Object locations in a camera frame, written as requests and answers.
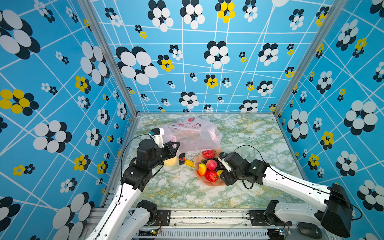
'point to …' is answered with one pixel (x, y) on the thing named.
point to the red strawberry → (208, 154)
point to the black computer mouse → (310, 230)
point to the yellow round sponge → (170, 162)
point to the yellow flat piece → (190, 163)
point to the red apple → (211, 176)
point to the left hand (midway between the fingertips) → (181, 143)
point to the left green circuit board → (148, 233)
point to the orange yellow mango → (219, 172)
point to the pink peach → (211, 164)
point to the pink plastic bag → (192, 134)
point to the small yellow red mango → (202, 169)
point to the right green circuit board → (276, 234)
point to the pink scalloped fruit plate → (197, 161)
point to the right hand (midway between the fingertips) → (226, 173)
